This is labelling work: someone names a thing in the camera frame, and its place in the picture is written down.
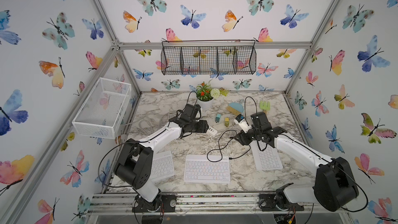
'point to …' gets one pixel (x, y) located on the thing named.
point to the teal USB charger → (217, 118)
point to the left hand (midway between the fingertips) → (206, 125)
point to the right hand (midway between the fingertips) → (240, 132)
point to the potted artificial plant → (205, 95)
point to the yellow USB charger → (227, 121)
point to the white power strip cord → (142, 120)
